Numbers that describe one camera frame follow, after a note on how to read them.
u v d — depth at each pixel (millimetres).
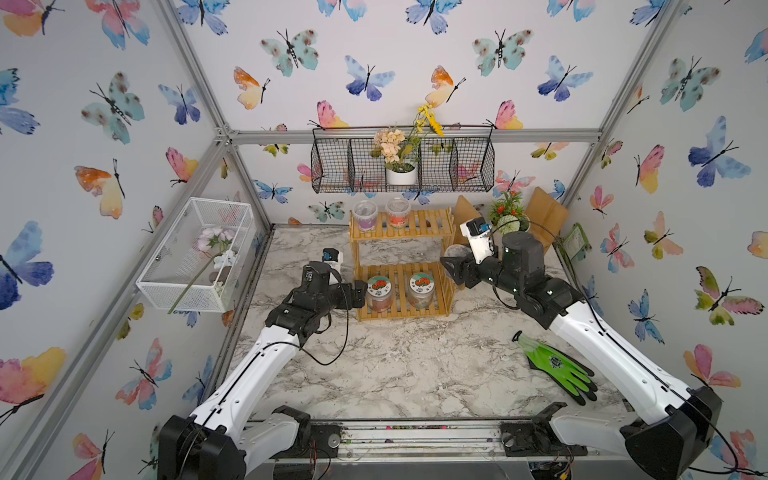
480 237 603
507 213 934
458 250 720
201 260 744
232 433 399
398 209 788
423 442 755
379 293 887
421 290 901
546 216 1021
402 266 1071
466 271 623
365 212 778
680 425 371
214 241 744
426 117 823
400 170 923
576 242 1101
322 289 621
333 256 696
